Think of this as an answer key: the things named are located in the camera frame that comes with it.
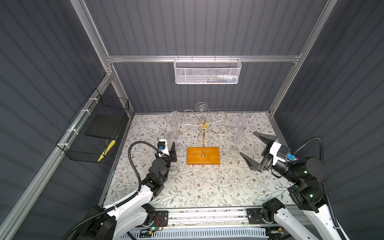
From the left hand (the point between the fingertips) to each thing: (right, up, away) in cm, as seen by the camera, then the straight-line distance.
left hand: (169, 143), depth 79 cm
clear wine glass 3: (+52, +13, +41) cm, 68 cm away
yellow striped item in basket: (-28, -2, -10) cm, 29 cm away
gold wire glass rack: (+18, +3, -1) cm, 19 cm away
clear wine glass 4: (+43, +3, +23) cm, 49 cm away
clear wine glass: (+17, +19, -1) cm, 26 cm away
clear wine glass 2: (+1, -15, +8) cm, 17 cm away
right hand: (+34, +3, -25) cm, 42 cm away
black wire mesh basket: (-38, +9, -3) cm, 39 cm away
